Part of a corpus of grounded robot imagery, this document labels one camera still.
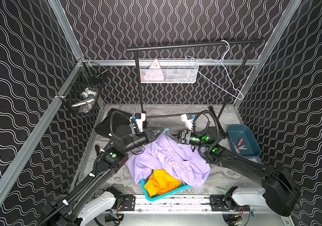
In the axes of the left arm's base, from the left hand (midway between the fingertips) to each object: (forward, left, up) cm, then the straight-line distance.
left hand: (163, 127), depth 63 cm
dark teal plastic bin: (+25, -53, -35) cm, 68 cm away
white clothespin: (+12, -53, -34) cm, 64 cm away
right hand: (-2, -2, -2) cm, 3 cm away
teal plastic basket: (-23, +1, -27) cm, 35 cm away
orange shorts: (-15, 0, -30) cm, 34 cm away
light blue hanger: (0, -12, -23) cm, 26 cm away
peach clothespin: (+10, -49, -33) cm, 60 cm away
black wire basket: (+32, +56, -10) cm, 65 cm away
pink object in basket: (+42, +8, 0) cm, 43 cm away
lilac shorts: (-7, -15, -22) cm, 28 cm away
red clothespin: (+16, -52, -33) cm, 64 cm away
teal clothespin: (0, -1, -3) cm, 3 cm away
